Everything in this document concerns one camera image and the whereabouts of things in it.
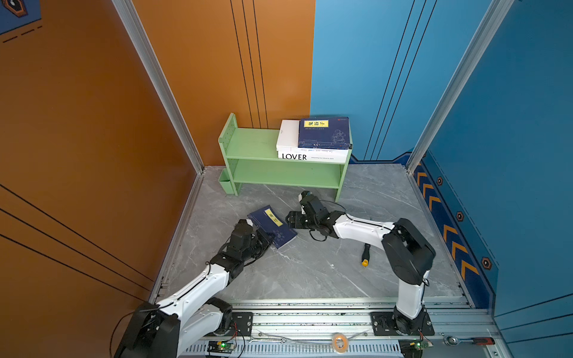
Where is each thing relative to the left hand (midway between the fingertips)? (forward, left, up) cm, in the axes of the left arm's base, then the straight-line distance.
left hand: (277, 232), depth 84 cm
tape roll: (-33, -22, -11) cm, 41 cm away
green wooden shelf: (+26, +11, +14) cm, 31 cm away
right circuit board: (-34, -45, -12) cm, 58 cm away
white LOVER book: (+21, -20, +20) cm, 35 cm away
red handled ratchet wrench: (-32, -56, -8) cm, 65 cm away
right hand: (+8, -5, -4) cm, 10 cm away
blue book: (+4, +1, -3) cm, 5 cm away
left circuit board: (-35, +16, -12) cm, 40 cm away
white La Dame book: (+31, -4, +22) cm, 38 cm away
